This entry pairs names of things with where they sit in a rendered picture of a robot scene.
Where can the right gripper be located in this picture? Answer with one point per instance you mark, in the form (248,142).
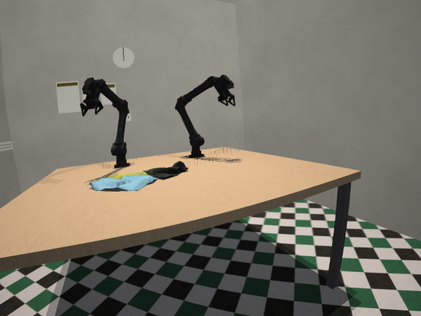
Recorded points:
(91,104)

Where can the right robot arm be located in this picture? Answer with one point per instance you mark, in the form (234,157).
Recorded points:
(92,89)

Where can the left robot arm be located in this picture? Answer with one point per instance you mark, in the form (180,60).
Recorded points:
(196,140)

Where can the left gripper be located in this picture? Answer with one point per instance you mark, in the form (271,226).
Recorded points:
(223,97)

